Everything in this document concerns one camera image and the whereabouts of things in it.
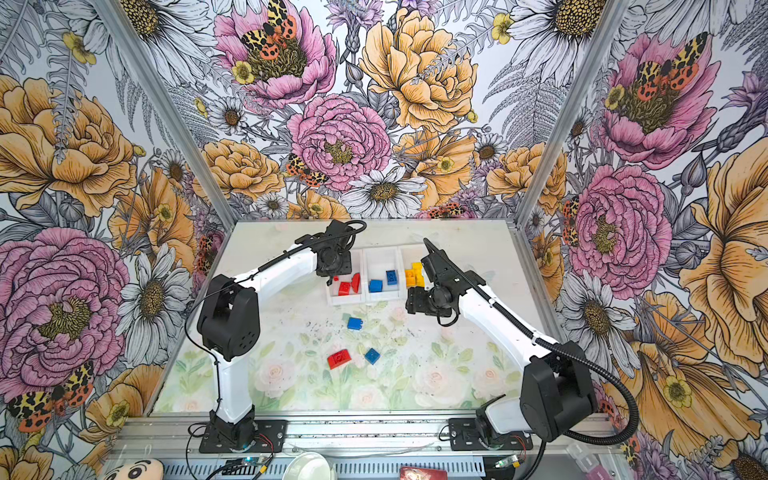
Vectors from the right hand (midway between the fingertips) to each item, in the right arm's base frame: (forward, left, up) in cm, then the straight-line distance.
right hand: (418, 313), depth 83 cm
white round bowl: (-32, +27, -11) cm, 44 cm away
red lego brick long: (+18, +19, -10) cm, 28 cm away
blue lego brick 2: (+20, +7, -11) cm, 24 cm away
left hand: (+16, +24, -2) cm, 29 cm away
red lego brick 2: (-7, +23, -12) cm, 27 cm away
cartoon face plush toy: (-33, +60, -4) cm, 69 cm away
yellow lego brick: (+17, +1, -7) cm, 18 cm away
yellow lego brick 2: (+22, -2, -10) cm, 24 cm away
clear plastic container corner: (-33, -36, -11) cm, 50 cm away
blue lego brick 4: (-8, +13, -9) cm, 18 cm away
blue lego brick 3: (+4, +19, -12) cm, 23 cm away
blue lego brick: (+16, +13, -10) cm, 23 cm away
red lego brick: (+16, +23, -11) cm, 30 cm away
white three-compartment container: (+22, +11, -11) cm, 28 cm away
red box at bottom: (-35, +2, -8) cm, 36 cm away
